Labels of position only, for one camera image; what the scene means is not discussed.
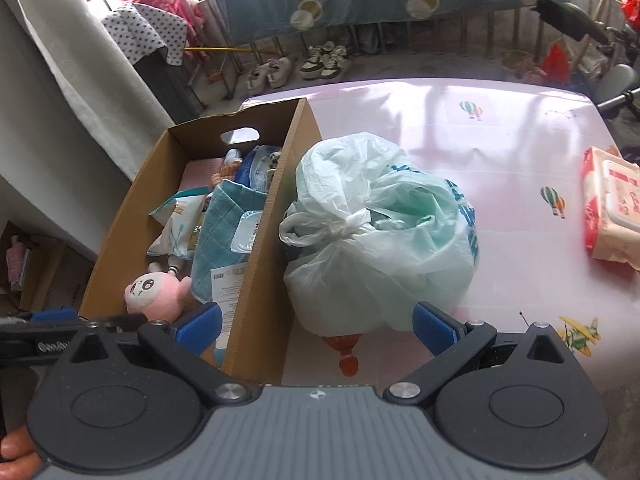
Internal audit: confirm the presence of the polka dot cloth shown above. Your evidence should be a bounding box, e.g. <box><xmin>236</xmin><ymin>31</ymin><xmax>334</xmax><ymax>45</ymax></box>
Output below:
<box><xmin>101</xmin><ymin>2</ymin><xmax>188</xmax><ymax>67</ymax></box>

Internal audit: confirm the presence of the blue white tissue pack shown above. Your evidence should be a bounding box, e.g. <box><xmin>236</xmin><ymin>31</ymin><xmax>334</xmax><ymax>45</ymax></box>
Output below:
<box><xmin>234</xmin><ymin>145</ymin><xmax>281</xmax><ymax>193</ymax></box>

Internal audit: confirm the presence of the pink sponge pad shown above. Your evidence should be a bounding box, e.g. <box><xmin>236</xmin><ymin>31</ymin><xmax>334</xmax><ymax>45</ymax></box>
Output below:
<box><xmin>178</xmin><ymin>157</ymin><xmax>224</xmax><ymax>191</ymax></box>

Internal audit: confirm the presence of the pink round plush toy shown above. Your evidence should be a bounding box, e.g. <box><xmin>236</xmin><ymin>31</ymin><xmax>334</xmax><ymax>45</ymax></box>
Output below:
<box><xmin>124</xmin><ymin>262</ymin><xmax>194</xmax><ymax>323</ymax></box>

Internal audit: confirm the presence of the white yogurt cup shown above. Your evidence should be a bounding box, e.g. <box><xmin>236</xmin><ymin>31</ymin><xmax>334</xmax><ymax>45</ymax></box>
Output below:
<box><xmin>230</xmin><ymin>210</ymin><xmax>262</xmax><ymax>254</ymax></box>

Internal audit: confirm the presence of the pink wet wipes pack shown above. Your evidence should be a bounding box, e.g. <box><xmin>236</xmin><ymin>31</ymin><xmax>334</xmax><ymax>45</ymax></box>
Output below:
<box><xmin>582</xmin><ymin>146</ymin><xmax>640</xmax><ymax>271</ymax></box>

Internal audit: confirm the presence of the grey white curtain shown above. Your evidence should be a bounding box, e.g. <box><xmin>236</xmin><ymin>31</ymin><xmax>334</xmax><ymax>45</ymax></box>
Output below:
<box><xmin>17</xmin><ymin>0</ymin><xmax>174</xmax><ymax>179</ymax></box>

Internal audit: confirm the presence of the person's hand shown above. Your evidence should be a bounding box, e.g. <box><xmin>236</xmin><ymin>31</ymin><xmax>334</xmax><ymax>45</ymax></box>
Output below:
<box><xmin>0</xmin><ymin>425</ymin><xmax>42</xmax><ymax>480</ymax></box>

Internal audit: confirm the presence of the brown cardboard box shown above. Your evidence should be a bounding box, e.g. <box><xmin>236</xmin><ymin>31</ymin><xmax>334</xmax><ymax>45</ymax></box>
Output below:
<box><xmin>79</xmin><ymin>99</ymin><xmax>321</xmax><ymax>385</ymax></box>

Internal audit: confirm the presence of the beige sneaker pair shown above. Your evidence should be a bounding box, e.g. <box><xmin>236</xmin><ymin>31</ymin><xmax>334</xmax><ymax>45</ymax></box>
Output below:
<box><xmin>246</xmin><ymin>56</ymin><xmax>293</xmax><ymax>96</ymax></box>

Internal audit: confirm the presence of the white green plastic bag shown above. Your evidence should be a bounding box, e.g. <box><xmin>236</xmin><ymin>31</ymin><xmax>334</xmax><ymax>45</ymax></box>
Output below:
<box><xmin>279</xmin><ymin>132</ymin><xmax>480</xmax><ymax>337</ymax></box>

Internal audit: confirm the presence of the teal checked cloth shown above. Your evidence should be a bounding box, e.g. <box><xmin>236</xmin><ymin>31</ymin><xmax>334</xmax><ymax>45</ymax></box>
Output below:
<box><xmin>191</xmin><ymin>180</ymin><xmax>267</xmax><ymax>302</ymax></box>

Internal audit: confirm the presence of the blue white carton box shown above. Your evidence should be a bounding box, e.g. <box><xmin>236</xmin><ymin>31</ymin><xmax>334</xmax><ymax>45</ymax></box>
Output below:
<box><xmin>212</xmin><ymin>262</ymin><xmax>247</xmax><ymax>365</ymax></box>

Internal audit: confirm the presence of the white green sneaker pair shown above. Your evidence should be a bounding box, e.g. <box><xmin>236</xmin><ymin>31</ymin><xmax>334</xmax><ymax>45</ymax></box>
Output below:
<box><xmin>298</xmin><ymin>41</ymin><xmax>350</xmax><ymax>82</ymax></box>

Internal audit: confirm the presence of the white teal snack bag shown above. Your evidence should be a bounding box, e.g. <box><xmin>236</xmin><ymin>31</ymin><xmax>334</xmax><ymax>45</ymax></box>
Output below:
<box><xmin>146</xmin><ymin>186</ymin><xmax>209</xmax><ymax>260</ymax></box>

